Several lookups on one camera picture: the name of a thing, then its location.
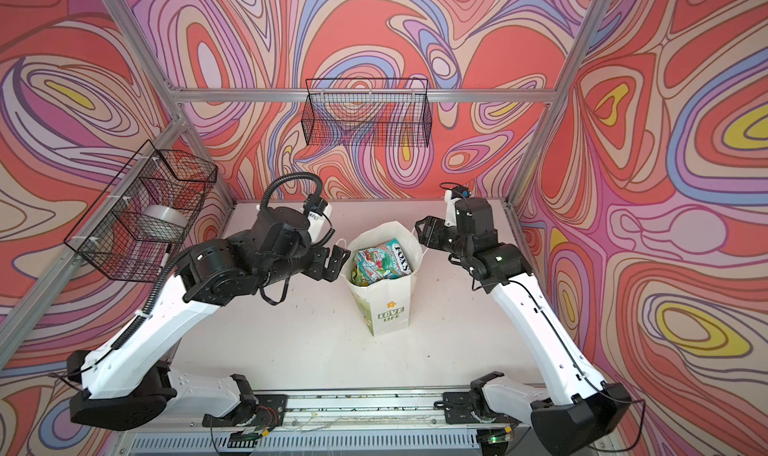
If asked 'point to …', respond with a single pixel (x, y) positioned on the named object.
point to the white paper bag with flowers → (385, 305)
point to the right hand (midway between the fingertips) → (426, 233)
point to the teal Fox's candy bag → (379, 263)
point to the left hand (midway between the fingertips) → (337, 246)
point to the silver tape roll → (167, 213)
